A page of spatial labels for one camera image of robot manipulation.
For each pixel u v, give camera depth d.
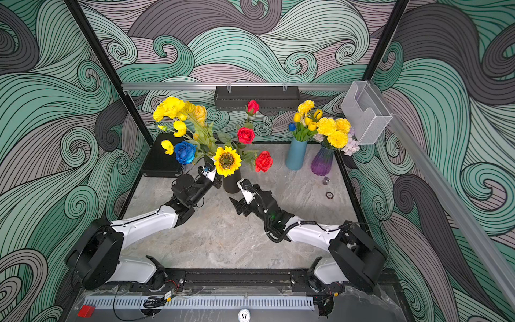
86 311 0.66
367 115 0.78
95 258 0.42
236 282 0.74
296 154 1.00
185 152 0.58
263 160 0.70
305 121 0.83
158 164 1.01
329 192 0.98
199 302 0.70
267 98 0.95
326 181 1.01
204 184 0.66
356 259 0.42
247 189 0.66
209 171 0.64
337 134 0.76
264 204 0.58
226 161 0.62
